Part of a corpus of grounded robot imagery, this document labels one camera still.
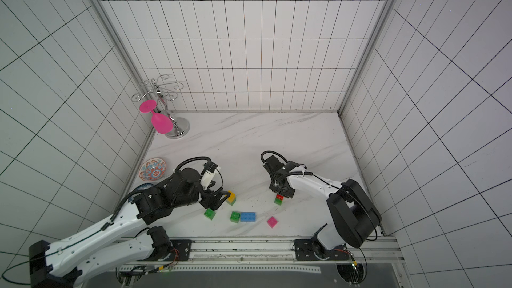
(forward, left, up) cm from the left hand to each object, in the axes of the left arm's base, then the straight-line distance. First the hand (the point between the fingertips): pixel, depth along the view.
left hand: (217, 192), depth 73 cm
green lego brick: (+1, -24, -13) cm, 28 cm away
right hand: (+8, -24, -13) cm, 29 cm away
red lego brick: (+3, -25, -11) cm, 27 cm away
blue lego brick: (-5, -11, -13) cm, 18 cm away
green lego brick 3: (-4, +4, -11) cm, 13 cm away
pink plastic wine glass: (+32, +31, +3) cm, 45 cm away
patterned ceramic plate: (+16, +36, -14) cm, 42 cm away
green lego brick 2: (+1, -5, -13) cm, 14 cm away
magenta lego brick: (-7, -21, -12) cm, 26 cm away
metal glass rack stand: (+44, +31, +13) cm, 55 cm away
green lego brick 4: (-6, -6, -10) cm, 13 cm away
